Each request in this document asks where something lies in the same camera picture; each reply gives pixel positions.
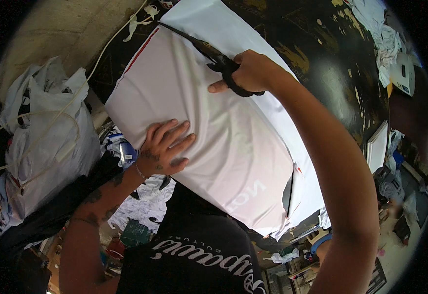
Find person's left hand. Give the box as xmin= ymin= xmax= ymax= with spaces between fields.
xmin=137 ymin=118 xmax=197 ymax=179

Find person's right hand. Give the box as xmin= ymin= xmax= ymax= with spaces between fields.
xmin=208 ymin=49 xmax=292 ymax=97

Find black scissors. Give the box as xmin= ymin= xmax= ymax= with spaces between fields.
xmin=157 ymin=21 xmax=265 ymax=98

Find white fabric with red stripe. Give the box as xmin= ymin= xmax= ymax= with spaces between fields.
xmin=105 ymin=0 xmax=327 ymax=241

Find blue and white packet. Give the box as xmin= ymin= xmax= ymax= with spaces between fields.
xmin=118 ymin=141 xmax=139 ymax=170

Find heap of white fabric scraps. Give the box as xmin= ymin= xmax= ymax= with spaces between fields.
xmin=102 ymin=127 xmax=176 ymax=234

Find green crate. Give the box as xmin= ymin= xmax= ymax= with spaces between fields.
xmin=120 ymin=219 xmax=152 ymax=247

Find red container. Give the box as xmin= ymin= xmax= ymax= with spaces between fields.
xmin=107 ymin=237 xmax=126 ymax=260

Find white plastic bags of cloth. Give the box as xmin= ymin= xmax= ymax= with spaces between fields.
xmin=0 ymin=56 xmax=102 ymax=236

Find black cloth heap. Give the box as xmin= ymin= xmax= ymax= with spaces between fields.
xmin=1 ymin=152 xmax=123 ymax=255

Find knotted white fabric strip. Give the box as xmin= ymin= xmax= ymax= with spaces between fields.
xmin=123 ymin=5 xmax=160 ymax=43

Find pile of white cloth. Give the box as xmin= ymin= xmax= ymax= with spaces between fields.
xmin=346 ymin=0 xmax=406 ymax=88

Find stack of white panels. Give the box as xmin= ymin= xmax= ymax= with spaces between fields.
xmin=366 ymin=119 xmax=390 ymax=174

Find white box device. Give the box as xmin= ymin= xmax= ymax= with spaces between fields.
xmin=390 ymin=51 xmax=416 ymax=97

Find crumpled white cloth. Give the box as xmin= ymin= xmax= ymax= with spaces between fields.
xmin=271 ymin=248 xmax=301 ymax=264

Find black printed mat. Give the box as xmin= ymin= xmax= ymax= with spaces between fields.
xmin=365 ymin=257 xmax=388 ymax=294

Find thin wrist bracelet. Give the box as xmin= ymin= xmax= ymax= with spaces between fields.
xmin=135 ymin=163 xmax=149 ymax=181

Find long white cord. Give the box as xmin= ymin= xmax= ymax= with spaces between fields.
xmin=0 ymin=0 xmax=149 ymax=172

